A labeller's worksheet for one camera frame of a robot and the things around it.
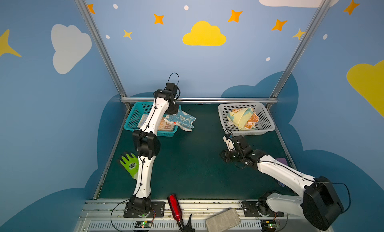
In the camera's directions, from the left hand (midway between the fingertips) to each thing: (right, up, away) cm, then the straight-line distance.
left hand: (173, 111), depth 95 cm
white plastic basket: (+64, -9, +10) cm, 66 cm away
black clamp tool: (+11, -56, -26) cm, 63 cm away
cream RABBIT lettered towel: (-9, -10, +13) cm, 18 cm away
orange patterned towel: (+56, -5, +11) cm, 58 cm away
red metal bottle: (+4, -49, -22) cm, 53 cm away
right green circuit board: (+50, -57, -23) cm, 79 cm away
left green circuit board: (-11, -56, -24) cm, 62 cm away
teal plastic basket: (-29, +1, +13) cm, 32 cm away
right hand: (+31, -24, -9) cm, 40 cm away
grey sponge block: (+28, -54, -26) cm, 65 cm away
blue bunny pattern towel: (+7, -6, +7) cm, 11 cm away
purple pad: (+69, -31, -3) cm, 76 cm away
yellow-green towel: (+47, -5, +10) cm, 48 cm away
